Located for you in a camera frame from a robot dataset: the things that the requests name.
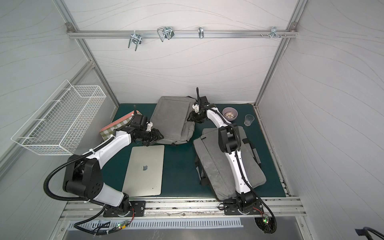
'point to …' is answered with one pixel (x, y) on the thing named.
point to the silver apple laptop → (144, 176)
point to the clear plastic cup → (248, 119)
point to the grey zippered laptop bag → (170, 117)
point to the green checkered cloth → (106, 134)
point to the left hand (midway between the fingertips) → (161, 138)
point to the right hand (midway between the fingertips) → (189, 119)
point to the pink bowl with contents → (230, 113)
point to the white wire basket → (63, 123)
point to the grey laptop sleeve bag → (215, 166)
